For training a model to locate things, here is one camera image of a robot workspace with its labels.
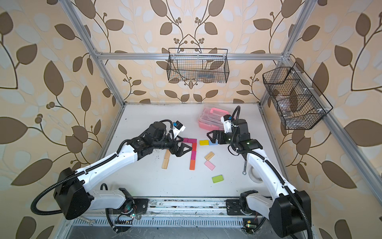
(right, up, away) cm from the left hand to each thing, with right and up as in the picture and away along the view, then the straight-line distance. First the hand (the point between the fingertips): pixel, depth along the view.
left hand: (184, 141), depth 75 cm
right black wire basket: (+58, +20, -1) cm, 61 cm away
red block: (+4, -7, +24) cm, 25 cm away
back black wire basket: (+11, +47, +23) cm, 54 cm away
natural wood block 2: (-13, -15, +14) cm, 24 cm away
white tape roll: (+38, -20, +6) cm, 43 cm away
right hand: (+16, +3, +6) cm, 17 cm away
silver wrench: (-45, -38, -4) cm, 59 cm away
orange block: (+3, -16, +12) cm, 20 cm away
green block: (+18, -22, +8) cm, 30 cm away
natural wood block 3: (+14, -12, +17) cm, 25 cm away
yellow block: (+11, -4, +21) cm, 24 cm away
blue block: (+13, 0, -4) cm, 14 cm away
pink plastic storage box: (+15, +13, +22) cm, 30 cm away
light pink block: (+14, -17, +14) cm, 26 cm away
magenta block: (+3, -3, +24) cm, 24 cm away
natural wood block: (-13, -11, +18) cm, 25 cm away
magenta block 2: (+4, -11, +16) cm, 20 cm away
